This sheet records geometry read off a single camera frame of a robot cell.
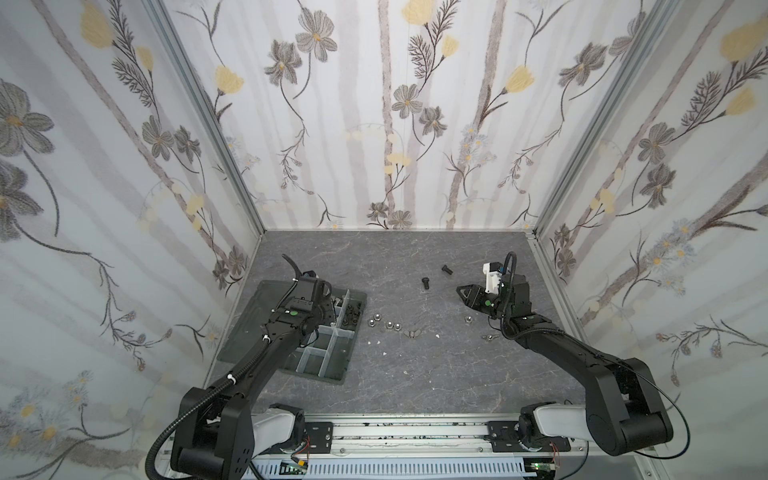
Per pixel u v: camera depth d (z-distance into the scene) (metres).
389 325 0.93
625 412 0.42
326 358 0.83
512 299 0.68
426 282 1.04
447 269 1.08
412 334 0.92
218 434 0.40
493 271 0.80
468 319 0.95
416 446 0.73
